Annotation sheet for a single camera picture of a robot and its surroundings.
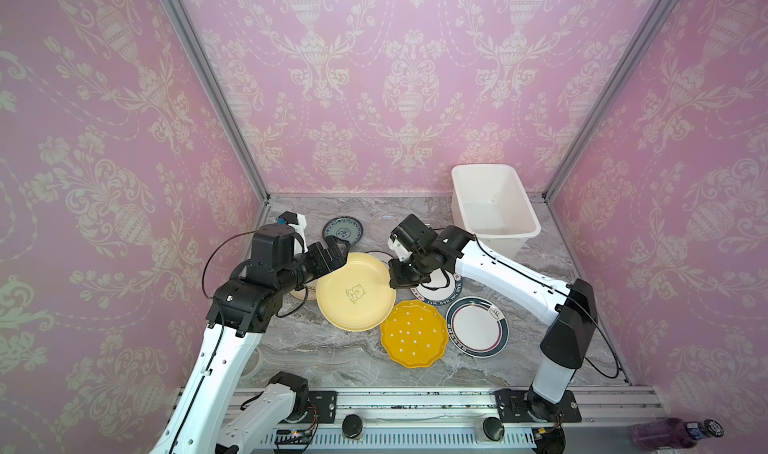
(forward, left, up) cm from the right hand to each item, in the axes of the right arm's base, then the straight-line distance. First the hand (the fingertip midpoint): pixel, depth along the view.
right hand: (391, 283), depth 76 cm
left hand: (+1, +11, +14) cm, 18 cm away
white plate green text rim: (-8, -11, +12) cm, 18 cm away
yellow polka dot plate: (-7, -6, -17) cm, 20 cm away
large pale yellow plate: (-3, +8, -1) cm, 9 cm away
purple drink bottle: (-34, -58, -9) cm, 67 cm away
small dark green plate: (+33, +16, -16) cm, 40 cm away
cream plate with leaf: (-10, +15, +17) cm, 25 cm away
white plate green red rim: (-6, -24, -17) cm, 30 cm away
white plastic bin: (+42, -40, -16) cm, 60 cm away
